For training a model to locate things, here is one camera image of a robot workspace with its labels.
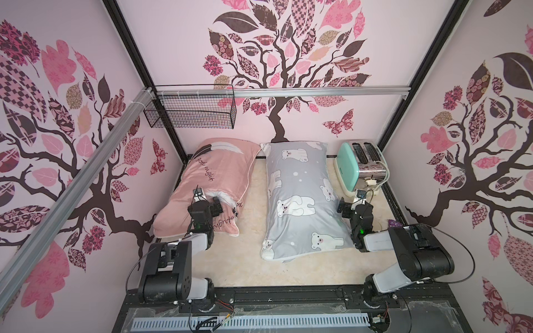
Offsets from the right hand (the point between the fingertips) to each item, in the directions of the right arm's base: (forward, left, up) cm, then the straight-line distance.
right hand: (354, 198), depth 92 cm
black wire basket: (+36, +73, +27) cm, 85 cm away
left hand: (0, +67, 0) cm, 67 cm away
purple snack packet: (-9, -17, -8) cm, 21 cm away
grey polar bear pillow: (-11, +25, +5) cm, 28 cm away
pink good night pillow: (+14, +61, +7) cm, 63 cm away
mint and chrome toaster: (+16, -2, +10) cm, 18 cm away
